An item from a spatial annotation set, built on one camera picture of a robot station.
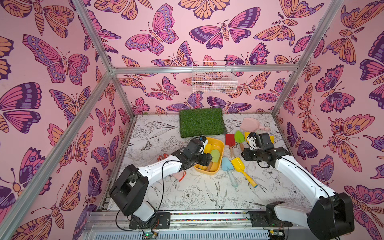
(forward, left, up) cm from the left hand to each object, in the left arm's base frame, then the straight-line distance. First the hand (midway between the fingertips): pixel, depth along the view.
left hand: (209, 155), depth 86 cm
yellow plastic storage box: (+14, -3, -8) cm, 16 cm away
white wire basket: (+50, -5, +16) cm, 52 cm away
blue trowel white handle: (-1, -12, -10) cm, 15 cm away
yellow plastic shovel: (+18, -46, -9) cm, 50 cm away
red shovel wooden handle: (+18, -16, -11) cm, 27 cm away
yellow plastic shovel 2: (-2, -19, -10) cm, 22 cm away
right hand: (0, -18, +2) cm, 18 cm away
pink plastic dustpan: (+32, -34, -10) cm, 48 cm away
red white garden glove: (-8, +17, -9) cm, 21 cm away
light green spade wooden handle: (+4, -5, -9) cm, 11 cm away
